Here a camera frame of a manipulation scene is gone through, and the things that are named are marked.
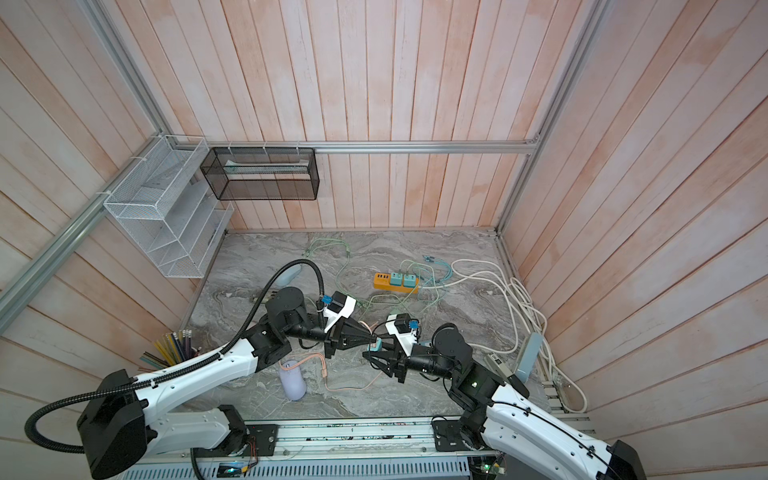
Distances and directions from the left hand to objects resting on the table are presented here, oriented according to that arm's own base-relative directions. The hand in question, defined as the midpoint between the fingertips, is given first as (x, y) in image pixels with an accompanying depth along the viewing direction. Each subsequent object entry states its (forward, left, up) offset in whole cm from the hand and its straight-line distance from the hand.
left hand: (372, 342), depth 63 cm
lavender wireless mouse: (-1, +23, -24) cm, 33 cm away
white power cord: (-2, -56, -28) cm, 63 cm away
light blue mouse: (+34, +31, -23) cm, 52 cm away
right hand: (+1, +1, -4) cm, 4 cm away
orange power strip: (+33, -3, -24) cm, 41 cm away
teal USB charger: (-1, -1, -1) cm, 1 cm away
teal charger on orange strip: (+31, -7, -20) cm, 37 cm away
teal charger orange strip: (+30, -12, -20) cm, 38 cm away
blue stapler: (+6, -45, -22) cm, 51 cm away
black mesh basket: (+64, +41, -1) cm, 76 cm away
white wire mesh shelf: (+32, +54, +6) cm, 62 cm away
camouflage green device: (+26, +37, -25) cm, 51 cm away
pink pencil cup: (+3, +53, -13) cm, 55 cm away
